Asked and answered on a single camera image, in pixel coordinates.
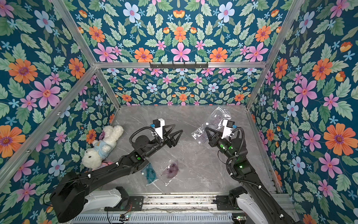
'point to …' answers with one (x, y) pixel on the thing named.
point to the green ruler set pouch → (149, 173)
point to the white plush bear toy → (92, 158)
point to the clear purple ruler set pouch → (214, 121)
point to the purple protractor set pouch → (170, 172)
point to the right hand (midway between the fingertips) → (209, 126)
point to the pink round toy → (105, 163)
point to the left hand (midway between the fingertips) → (179, 128)
